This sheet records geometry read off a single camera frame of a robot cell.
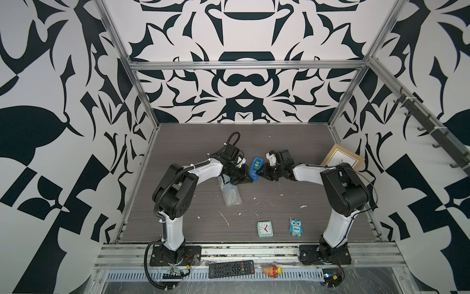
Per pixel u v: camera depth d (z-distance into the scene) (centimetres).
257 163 96
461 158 50
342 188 51
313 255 74
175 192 50
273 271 69
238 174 81
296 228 81
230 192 87
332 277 71
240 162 81
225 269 70
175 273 69
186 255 74
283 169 78
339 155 89
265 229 79
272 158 91
